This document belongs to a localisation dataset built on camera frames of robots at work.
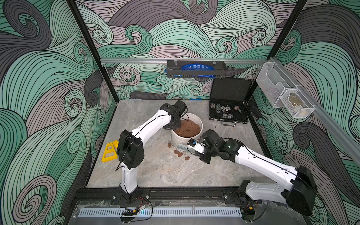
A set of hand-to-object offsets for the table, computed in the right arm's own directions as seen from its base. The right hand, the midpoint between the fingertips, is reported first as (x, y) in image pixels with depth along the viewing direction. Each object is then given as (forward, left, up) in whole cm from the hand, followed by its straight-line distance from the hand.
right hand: (199, 151), depth 78 cm
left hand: (+16, +14, +3) cm, 21 cm away
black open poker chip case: (+50, -30, -5) cm, 58 cm away
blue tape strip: (+55, -5, -12) cm, 57 cm away
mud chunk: (+4, +11, -12) cm, 17 cm away
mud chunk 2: (+1, +6, -12) cm, 14 cm away
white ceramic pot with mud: (+18, +3, -1) cm, 18 cm away
